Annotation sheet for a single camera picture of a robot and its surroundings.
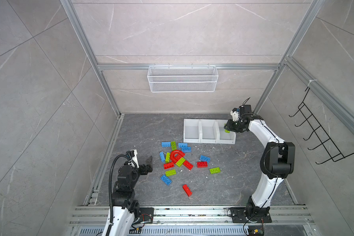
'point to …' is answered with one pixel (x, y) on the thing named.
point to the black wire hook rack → (335, 153)
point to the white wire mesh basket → (183, 78)
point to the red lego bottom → (187, 190)
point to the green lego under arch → (180, 162)
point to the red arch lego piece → (175, 155)
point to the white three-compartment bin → (207, 131)
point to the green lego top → (173, 145)
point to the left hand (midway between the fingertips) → (143, 154)
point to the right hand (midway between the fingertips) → (226, 125)
